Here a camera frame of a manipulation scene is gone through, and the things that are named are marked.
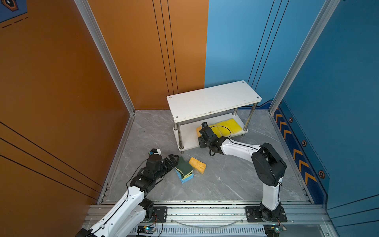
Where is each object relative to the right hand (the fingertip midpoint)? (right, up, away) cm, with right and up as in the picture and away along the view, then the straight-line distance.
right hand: (202, 138), depth 95 cm
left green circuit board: (-29, -42, -25) cm, 56 cm away
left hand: (-16, -10, -13) cm, 23 cm away
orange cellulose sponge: (-3, -15, -8) cm, 17 cm away
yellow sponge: (+22, +8, +6) cm, 24 cm away
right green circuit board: (+33, -41, -26) cm, 58 cm away
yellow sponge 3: (+12, +5, +4) cm, 13 cm away
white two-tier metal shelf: (+17, +22, -17) cm, 32 cm away
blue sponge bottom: (-10, -23, -12) cm, 28 cm away
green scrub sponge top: (-11, -15, -14) cm, 23 cm away
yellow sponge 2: (+17, +4, +1) cm, 18 cm away
